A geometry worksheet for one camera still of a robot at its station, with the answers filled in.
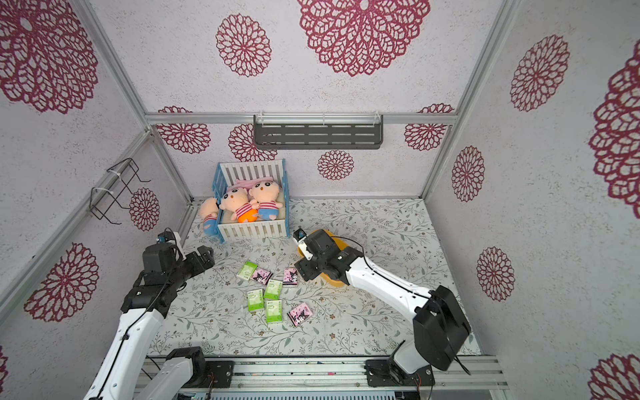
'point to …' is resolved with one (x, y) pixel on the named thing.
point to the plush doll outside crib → (209, 213)
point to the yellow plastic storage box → (340, 244)
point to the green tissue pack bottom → (274, 311)
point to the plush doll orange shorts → (237, 200)
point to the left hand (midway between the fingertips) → (202, 256)
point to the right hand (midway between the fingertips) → (313, 264)
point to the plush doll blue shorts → (265, 194)
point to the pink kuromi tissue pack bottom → (299, 314)
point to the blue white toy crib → (228, 172)
